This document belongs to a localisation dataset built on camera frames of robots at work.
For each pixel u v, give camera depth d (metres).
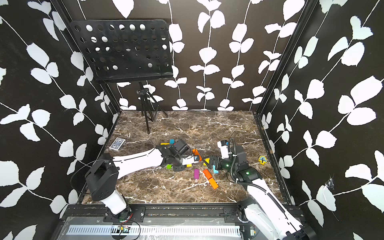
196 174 0.88
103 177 0.44
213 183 0.84
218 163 0.67
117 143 0.99
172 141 1.02
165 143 1.02
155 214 0.75
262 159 0.93
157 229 0.70
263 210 0.49
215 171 0.88
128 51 0.70
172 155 0.64
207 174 0.88
